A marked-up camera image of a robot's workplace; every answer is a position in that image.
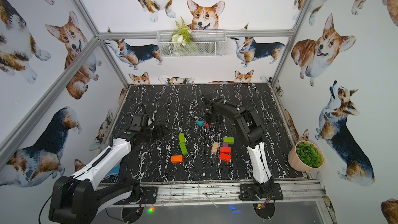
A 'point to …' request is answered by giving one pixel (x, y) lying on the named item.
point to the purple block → (225, 144)
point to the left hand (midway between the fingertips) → (168, 129)
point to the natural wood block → (214, 148)
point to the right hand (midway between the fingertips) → (210, 122)
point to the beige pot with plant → (305, 155)
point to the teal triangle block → (200, 123)
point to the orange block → (176, 158)
